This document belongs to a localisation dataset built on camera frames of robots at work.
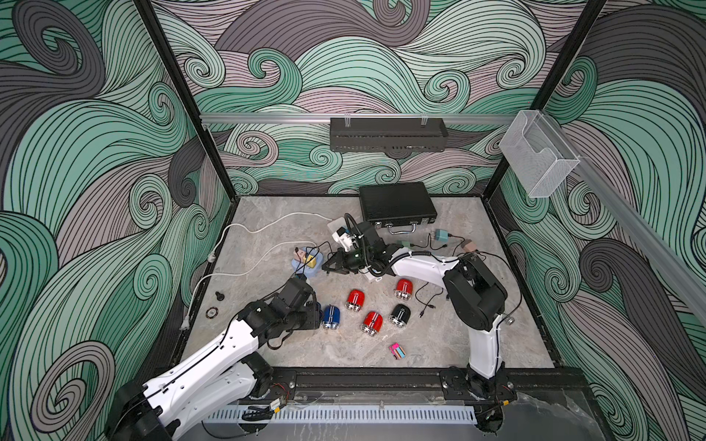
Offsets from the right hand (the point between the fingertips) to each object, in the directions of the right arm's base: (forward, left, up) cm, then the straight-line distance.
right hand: (319, 271), depth 84 cm
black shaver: (-11, -25, -9) cm, 29 cm away
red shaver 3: (-2, -28, -9) cm, 29 cm away
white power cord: (+1, +46, -13) cm, 47 cm away
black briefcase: (+34, -30, -7) cm, 46 cm away
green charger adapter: (+18, -31, -12) cm, 38 cm away
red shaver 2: (-13, -16, -9) cm, 23 cm away
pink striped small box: (-21, -23, -9) cm, 32 cm away
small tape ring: (-8, +36, -11) cm, 38 cm away
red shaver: (-6, -11, -9) cm, 15 cm away
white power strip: (+11, -6, +7) cm, 15 cm away
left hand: (-12, 0, -3) cm, 13 cm away
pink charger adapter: (+16, -54, -10) cm, 58 cm away
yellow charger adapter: (+6, +3, -4) cm, 8 cm away
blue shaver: (-11, -4, -9) cm, 15 cm away
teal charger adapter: (+20, -46, -10) cm, 51 cm away
